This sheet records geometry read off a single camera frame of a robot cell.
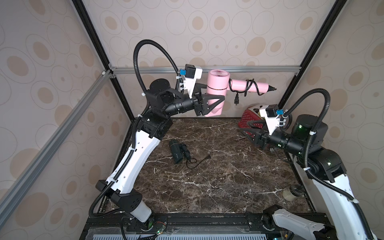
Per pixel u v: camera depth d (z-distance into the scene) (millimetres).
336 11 692
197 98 438
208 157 970
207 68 1336
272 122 450
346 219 355
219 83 446
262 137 466
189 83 432
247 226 730
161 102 408
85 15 704
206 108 460
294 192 735
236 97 612
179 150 967
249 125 560
